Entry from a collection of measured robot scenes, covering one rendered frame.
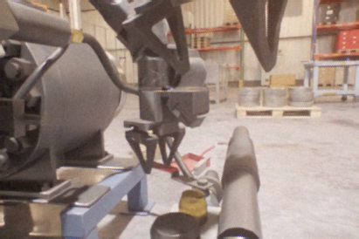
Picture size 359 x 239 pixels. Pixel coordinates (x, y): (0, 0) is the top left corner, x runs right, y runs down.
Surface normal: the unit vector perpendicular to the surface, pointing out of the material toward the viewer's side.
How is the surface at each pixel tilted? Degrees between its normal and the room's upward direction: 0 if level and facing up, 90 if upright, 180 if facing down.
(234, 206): 15
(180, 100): 90
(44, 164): 90
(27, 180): 90
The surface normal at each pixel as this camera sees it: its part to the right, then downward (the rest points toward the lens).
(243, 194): 0.22, -0.95
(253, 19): -0.42, 0.85
